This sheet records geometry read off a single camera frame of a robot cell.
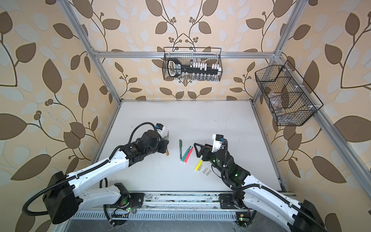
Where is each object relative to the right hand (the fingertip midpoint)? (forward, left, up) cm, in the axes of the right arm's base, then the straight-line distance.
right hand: (199, 145), depth 77 cm
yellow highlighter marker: (-3, -1, -16) cm, 16 cm away
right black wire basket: (+14, -48, +17) cm, 53 cm away
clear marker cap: (-6, -1, -17) cm, 18 cm away
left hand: (+5, +18, -1) cm, 19 cm away
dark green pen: (+9, +11, -16) cm, 22 cm away
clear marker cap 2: (-8, -4, -17) cm, 19 cm away
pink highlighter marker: (+2, +6, -17) cm, 18 cm away
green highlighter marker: (+3, +8, -17) cm, 19 cm away
